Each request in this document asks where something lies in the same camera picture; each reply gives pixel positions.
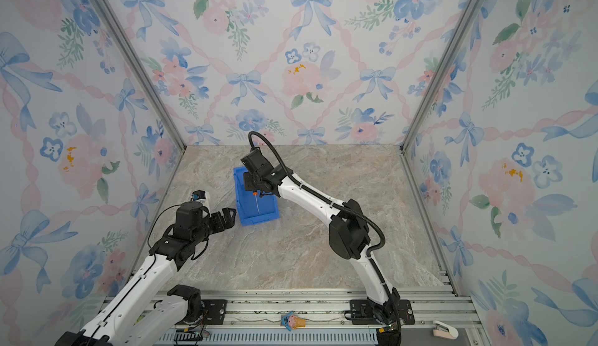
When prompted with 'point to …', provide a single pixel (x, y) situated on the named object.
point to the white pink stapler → (444, 330)
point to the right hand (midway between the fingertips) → (249, 178)
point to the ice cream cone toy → (292, 322)
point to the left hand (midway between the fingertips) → (225, 211)
